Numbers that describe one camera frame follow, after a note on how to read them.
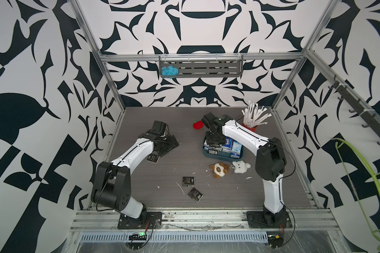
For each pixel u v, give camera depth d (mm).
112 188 437
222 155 945
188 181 847
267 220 659
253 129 993
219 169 870
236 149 915
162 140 805
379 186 537
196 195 796
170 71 914
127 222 739
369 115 595
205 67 939
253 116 955
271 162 518
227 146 938
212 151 934
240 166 872
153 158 918
